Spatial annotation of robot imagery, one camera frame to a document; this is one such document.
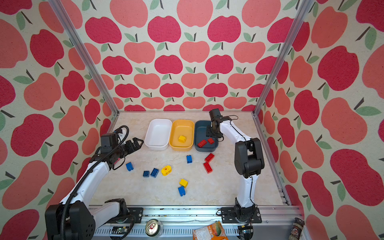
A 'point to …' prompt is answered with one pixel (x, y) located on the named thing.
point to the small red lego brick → (211, 141)
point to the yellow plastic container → (185, 127)
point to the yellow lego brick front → (183, 183)
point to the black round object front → (246, 232)
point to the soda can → (153, 227)
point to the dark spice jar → (298, 225)
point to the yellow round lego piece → (166, 170)
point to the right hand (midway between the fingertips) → (213, 133)
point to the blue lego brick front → (181, 191)
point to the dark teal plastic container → (200, 126)
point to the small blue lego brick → (146, 174)
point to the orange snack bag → (214, 231)
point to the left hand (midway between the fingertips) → (140, 144)
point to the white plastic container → (158, 134)
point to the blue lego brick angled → (154, 172)
